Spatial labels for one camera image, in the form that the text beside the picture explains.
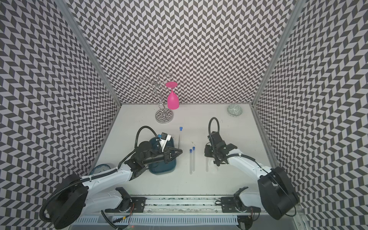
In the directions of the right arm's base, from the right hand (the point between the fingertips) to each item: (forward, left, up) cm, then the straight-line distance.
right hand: (208, 153), depth 87 cm
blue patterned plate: (-9, +63, +1) cm, 64 cm away
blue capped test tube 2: (-2, +9, -4) cm, 10 cm away
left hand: (-5, +15, +12) cm, 20 cm away
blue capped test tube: (+4, +15, +21) cm, 26 cm away
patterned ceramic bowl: (+37, -24, -2) cm, 44 cm away
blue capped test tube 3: (-3, +11, -5) cm, 12 cm away
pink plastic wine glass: (+27, +22, +18) cm, 40 cm away
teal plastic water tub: (-10, +27, +3) cm, 28 cm away
